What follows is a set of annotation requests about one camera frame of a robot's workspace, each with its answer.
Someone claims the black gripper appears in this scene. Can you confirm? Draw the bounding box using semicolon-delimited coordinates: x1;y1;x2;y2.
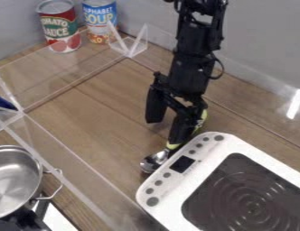
145;54;216;144

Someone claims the green handled metal spoon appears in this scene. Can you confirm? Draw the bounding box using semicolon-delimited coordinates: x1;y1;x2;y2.
141;110;208;174

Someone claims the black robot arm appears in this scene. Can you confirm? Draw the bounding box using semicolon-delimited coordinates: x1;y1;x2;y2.
145;0;229;145

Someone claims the white and black stove top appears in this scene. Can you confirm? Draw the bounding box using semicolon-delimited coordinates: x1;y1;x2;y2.
136;132;300;231

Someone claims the alphabet soup can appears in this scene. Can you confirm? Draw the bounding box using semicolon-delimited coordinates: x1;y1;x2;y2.
82;0;118;44

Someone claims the clear acrylic divider strip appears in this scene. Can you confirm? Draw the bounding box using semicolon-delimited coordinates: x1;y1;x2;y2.
0;79;128;231

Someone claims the tomato sauce can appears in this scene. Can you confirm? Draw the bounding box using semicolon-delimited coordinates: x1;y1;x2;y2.
36;0;82;53

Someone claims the blue object at left edge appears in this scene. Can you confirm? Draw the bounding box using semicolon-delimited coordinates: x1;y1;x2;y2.
0;97;18;111

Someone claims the stainless steel pot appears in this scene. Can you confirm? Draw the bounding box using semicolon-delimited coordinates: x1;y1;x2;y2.
0;145;64;218

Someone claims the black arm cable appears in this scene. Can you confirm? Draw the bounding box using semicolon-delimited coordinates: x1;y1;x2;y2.
208;53;227;80

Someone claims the clear acrylic corner bracket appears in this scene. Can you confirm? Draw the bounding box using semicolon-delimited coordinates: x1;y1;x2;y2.
108;23;148;59

